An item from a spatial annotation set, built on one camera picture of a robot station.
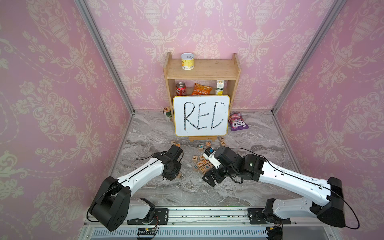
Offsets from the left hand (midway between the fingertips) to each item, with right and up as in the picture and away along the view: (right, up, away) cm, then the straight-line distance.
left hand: (181, 171), depth 85 cm
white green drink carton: (+23, +50, +4) cm, 55 cm away
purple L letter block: (-7, +15, +14) cm, 22 cm away
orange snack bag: (+11, +50, +13) cm, 53 cm away
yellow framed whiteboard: (+12, +33, +9) cm, 36 cm away
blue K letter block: (+12, +12, +12) cm, 21 cm away
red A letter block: (+17, +14, +14) cm, 26 cm away
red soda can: (-1, +48, +4) cm, 49 cm away
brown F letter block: (+8, +6, +6) cm, 11 cm away
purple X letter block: (+26, +17, +15) cm, 35 cm away
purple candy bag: (+38, +29, +24) cm, 54 cm away
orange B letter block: (-3, +14, +12) cm, 18 cm away
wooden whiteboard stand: (+20, +18, +15) cm, 31 cm away
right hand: (+15, +4, -14) cm, 21 cm away
